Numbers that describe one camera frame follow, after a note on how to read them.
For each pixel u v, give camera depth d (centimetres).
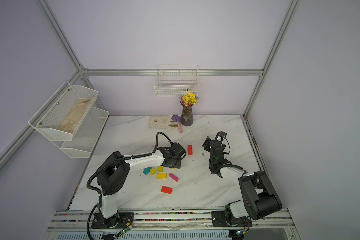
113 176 49
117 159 51
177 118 117
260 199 44
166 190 84
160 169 90
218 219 73
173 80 95
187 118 108
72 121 77
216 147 67
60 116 76
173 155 69
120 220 73
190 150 98
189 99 98
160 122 115
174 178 87
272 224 73
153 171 88
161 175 89
